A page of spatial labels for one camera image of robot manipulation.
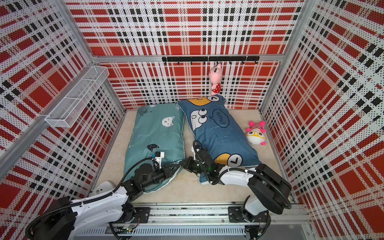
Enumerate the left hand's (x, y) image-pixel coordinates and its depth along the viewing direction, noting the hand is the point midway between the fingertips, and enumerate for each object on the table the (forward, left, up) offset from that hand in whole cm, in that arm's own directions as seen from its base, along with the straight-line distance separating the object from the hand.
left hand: (182, 166), depth 78 cm
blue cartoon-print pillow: (+26, -17, +2) cm, 31 cm away
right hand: (+2, +1, 0) cm, 2 cm away
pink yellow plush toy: (+23, -45, -5) cm, 51 cm away
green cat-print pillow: (+30, +21, -5) cm, 37 cm away
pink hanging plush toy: (+49, -19, +24) cm, 58 cm away
